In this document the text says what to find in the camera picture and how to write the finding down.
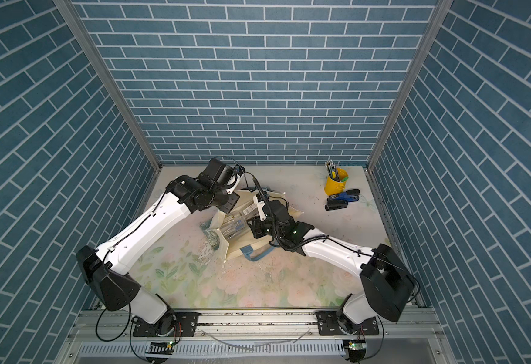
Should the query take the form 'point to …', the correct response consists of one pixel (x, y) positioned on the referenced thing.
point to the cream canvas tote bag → (229, 228)
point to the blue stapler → (350, 196)
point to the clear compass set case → (250, 211)
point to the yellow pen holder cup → (335, 187)
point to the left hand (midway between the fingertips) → (237, 197)
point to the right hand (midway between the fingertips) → (251, 221)
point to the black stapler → (335, 204)
